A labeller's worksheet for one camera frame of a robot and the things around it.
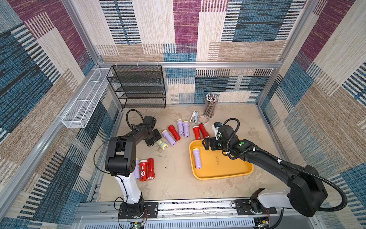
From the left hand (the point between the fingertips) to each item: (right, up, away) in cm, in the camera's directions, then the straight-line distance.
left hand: (159, 138), depth 99 cm
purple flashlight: (+15, +7, +5) cm, 17 cm away
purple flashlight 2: (+18, +9, +5) cm, 21 cm away
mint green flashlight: (+4, -4, -6) cm, 8 cm away
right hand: (+33, -1, -14) cm, 36 cm away
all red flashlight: (+10, +3, +2) cm, 11 cm away
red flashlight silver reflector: (+31, +4, +2) cm, 31 cm away
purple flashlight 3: (+25, -11, -10) cm, 30 cm away
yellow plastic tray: (+36, -15, -10) cm, 41 cm away
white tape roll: (+32, +13, +12) cm, 37 cm away
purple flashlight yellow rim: (+5, +3, 0) cm, 5 cm away
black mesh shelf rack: (-18, +38, +11) cm, 43 cm away
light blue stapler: (+25, +14, +11) cm, 31 cm away
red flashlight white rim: (+26, +2, 0) cm, 26 cm away
